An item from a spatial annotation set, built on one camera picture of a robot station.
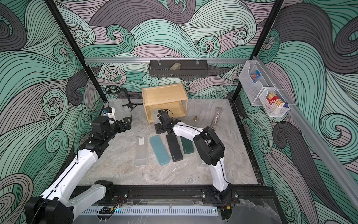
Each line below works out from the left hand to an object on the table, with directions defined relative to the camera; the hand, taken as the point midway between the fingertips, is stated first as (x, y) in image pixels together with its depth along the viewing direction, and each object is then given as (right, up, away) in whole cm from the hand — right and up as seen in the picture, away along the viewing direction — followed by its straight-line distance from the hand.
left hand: (124, 117), depth 78 cm
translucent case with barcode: (+6, -24, +14) cm, 28 cm away
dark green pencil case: (+38, -20, +14) cm, 45 cm away
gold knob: (+45, -2, +28) cm, 53 cm away
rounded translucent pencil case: (+14, -2, +23) cm, 27 cm away
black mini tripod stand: (-13, +18, +14) cm, 27 cm away
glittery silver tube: (+64, +4, +30) cm, 71 cm away
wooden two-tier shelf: (+26, +14, +17) cm, 34 cm away
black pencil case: (+29, -21, +14) cm, 39 cm away
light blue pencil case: (+19, -23, +14) cm, 33 cm away
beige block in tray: (+30, +34, +14) cm, 47 cm away
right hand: (+20, -7, +18) cm, 28 cm away
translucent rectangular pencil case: (+45, -27, +4) cm, 53 cm away
